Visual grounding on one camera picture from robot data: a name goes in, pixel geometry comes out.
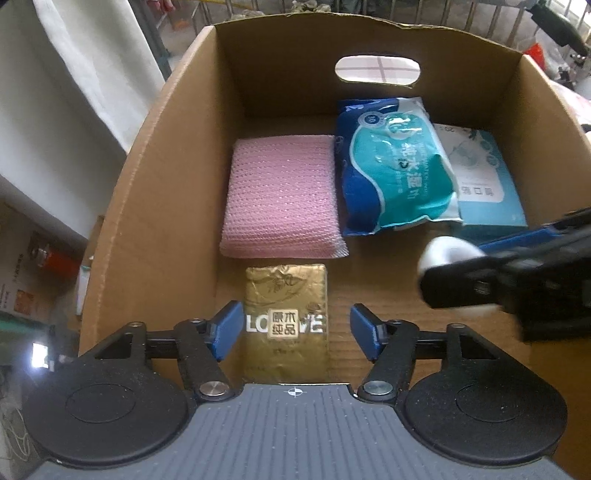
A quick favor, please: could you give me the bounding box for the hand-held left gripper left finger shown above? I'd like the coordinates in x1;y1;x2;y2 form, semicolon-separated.
78;300;245;403

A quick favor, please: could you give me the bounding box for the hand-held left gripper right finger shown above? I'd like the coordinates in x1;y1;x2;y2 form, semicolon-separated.
348;304;513;404

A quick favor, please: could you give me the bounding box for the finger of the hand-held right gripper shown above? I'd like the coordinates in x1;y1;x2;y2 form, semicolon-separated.
478;208;591;256
422;253;526;311

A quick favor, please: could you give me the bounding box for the white tape roll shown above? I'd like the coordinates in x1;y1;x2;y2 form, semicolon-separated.
417;236;509;317

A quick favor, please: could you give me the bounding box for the teal mask box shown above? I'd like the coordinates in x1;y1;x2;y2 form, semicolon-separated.
431;122;529;241

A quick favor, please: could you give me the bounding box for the gold tissue packet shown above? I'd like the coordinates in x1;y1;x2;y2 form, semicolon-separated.
242;263;329;384

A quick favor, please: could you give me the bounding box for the blue wet wipes packet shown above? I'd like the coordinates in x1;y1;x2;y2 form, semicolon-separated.
333;96;462;237

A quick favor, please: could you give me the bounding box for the pink sponge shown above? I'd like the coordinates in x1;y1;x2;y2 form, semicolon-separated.
219;135;349;259

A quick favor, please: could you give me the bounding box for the brown cardboard box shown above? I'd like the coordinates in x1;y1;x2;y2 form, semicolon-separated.
78;10;591;480

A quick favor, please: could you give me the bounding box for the small red bag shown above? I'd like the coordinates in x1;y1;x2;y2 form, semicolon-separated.
526;44;549;70

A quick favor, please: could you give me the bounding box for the brown carton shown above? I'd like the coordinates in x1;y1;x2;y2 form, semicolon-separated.
0;203;88;319

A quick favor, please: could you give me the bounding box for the black padded seat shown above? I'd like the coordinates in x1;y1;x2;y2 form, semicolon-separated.
531;4;591;52

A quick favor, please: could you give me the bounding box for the printed tablecloth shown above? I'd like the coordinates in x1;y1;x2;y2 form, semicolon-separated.
336;56;420;85

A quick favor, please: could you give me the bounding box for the white curtain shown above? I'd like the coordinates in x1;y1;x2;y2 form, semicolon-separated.
32;0;167;153

